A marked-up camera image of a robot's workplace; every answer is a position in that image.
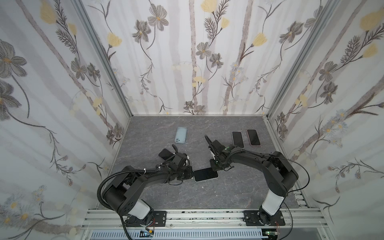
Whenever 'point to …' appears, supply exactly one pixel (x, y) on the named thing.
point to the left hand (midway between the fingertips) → (193, 170)
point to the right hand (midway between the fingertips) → (210, 165)
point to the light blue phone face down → (238, 139)
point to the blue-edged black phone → (237, 139)
